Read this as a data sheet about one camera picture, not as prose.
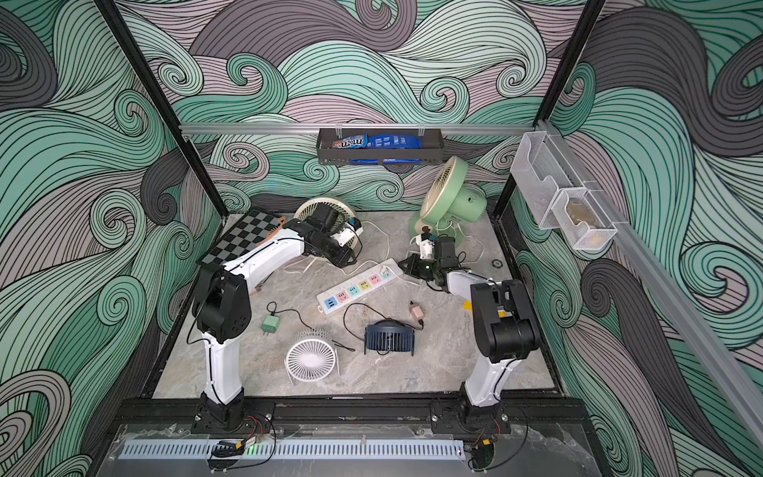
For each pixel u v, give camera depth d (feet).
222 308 1.70
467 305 3.09
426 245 2.91
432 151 3.03
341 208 3.12
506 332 1.58
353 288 3.12
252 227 3.64
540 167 3.12
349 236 2.74
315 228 2.34
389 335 2.66
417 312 2.90
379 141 3.03
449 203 2.84
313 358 2.44
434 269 2.71
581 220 2.15
